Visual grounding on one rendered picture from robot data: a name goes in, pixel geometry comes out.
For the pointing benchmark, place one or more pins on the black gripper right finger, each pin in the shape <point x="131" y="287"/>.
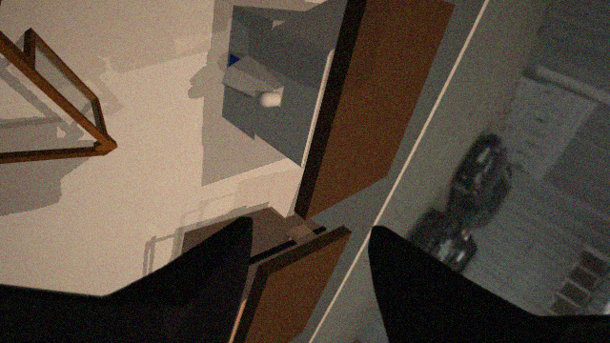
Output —
<point x="422" y="300"/>

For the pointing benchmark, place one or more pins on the dark grey flat panel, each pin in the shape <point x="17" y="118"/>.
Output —
<point x="361" y="211"/>

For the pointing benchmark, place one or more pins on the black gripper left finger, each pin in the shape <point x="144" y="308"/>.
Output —
<point x="193" y="299"/>

